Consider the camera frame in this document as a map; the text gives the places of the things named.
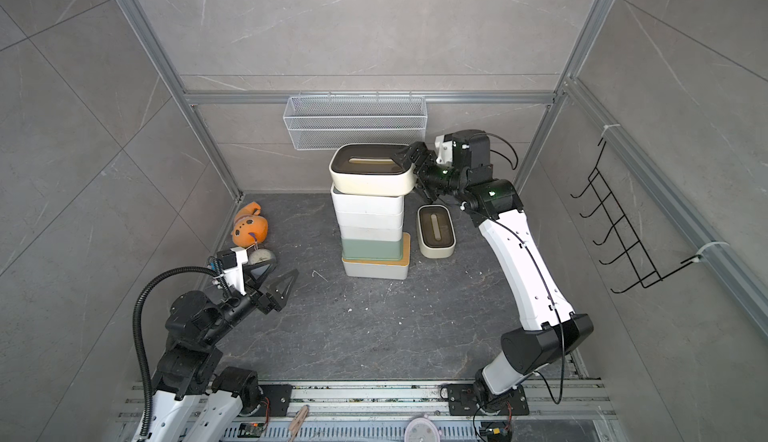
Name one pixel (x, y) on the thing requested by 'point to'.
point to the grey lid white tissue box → (351, 209)
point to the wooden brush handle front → (298, 422)
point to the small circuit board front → (250, 429)
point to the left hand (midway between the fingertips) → (288, 265)
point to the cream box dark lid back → (436, 234)
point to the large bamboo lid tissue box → (382, 269)
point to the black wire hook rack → (644, 268)
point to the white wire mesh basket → (328, 122)
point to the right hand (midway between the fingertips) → (400, 167)
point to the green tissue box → (372, 249)
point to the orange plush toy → (249, 226)
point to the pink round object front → (421, 430)
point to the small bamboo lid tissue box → (387, 234)
